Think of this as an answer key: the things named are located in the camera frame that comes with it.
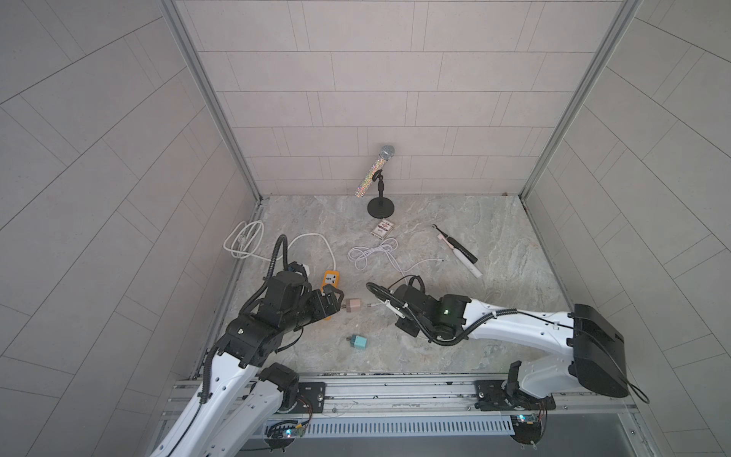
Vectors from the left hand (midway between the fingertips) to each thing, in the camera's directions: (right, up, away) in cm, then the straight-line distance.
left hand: (339, 298), depth 71 cm
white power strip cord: (-40, +13, +33) cm, 53 cm away
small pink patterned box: (+11, +16, +34) cm, 39 cm away
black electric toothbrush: (+39, +9, +28) cm, 49 cm away
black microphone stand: (+10, +24, +41) cm, 49 cm away
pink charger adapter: (+2, -6, +13) cm, 14 cm away
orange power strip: (-6, +1, +20) cm, 21 cm away
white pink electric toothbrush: (+40, +6, +25) cm, 47 cm away
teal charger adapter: (+4, -14, +6) cm, 16 cm away
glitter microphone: (+13, +42, +22) cm, 49 cm away
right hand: (+16, -6, +9) cm, 19 cm away
